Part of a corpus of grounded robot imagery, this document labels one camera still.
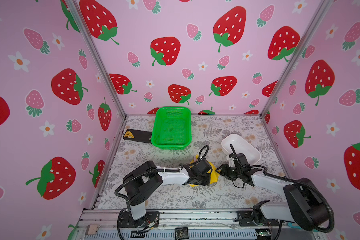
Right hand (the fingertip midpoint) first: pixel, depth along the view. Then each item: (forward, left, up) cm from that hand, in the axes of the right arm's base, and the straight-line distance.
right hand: (216, 171), depth 89 cm
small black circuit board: (-33, +17, 0) cm, 37 cm away
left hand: (-7, +3, 0) cm, 7 cm away
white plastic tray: (+21, -17, -1) cm, 27 cm away
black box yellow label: (+21, +57, +1) cm, 60 cm away
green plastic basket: (+31, +33, 0) cm, 46 cm away
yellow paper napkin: (-2, +1, -1) cm, 3 cm away
